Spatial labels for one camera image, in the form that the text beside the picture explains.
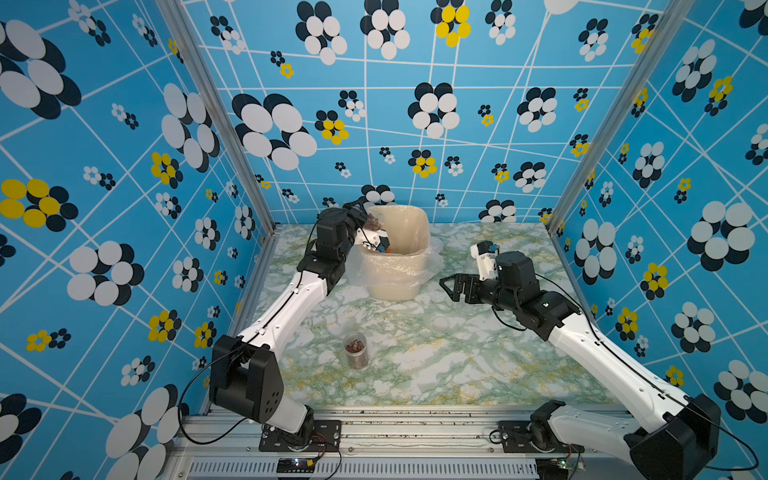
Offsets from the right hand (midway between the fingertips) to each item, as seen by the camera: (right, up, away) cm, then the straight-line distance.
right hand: (457, 280), depth 76 cm
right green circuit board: (+21, -44, -6) cm, 49 cm away
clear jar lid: (-1, -15, +19) cm, 24 cm away
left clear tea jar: (-27, -20, +6) cm, 34 cm away
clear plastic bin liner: (-27, +2, +6) cm, 28 cm away
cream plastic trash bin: (-15, +1, +4) cm, 16 cm away
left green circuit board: (-40, -45, -4) cm, 61 cm away
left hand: (-27, +22, +2) cm, 35 cm away
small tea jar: (-21, +16, +5) cm, 27 cm away
